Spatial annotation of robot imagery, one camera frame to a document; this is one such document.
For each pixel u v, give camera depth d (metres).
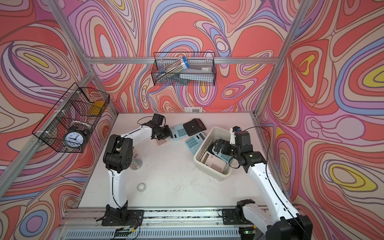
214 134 0.95
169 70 0.80
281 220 0.39
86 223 0.72
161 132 0.88
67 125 0.75
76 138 0.68
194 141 1.01
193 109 1.22
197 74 0.88
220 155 0.91
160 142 1.01
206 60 0.88
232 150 0.66
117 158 0.57
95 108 0.78
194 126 1.04
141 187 0.83
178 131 1.05
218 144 0.71
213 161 0.89
